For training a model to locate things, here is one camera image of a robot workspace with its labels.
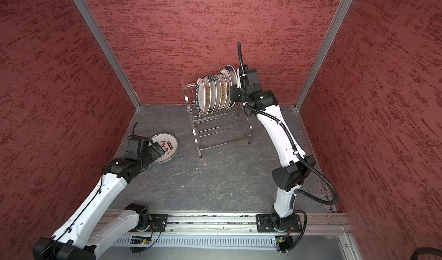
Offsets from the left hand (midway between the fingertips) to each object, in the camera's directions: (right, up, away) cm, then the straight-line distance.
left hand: (154, 155), depth 80 cm
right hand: (+38, +29, -3) cm, 48 cm away
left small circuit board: (-4, -35, -7) cm, 36 cm away
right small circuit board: (+60, -36, -8) cm, 70 cm away
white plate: (+1, +3, +18) cm, 18 cm away
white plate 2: (+22, +29, +3) cm, 36 cm away
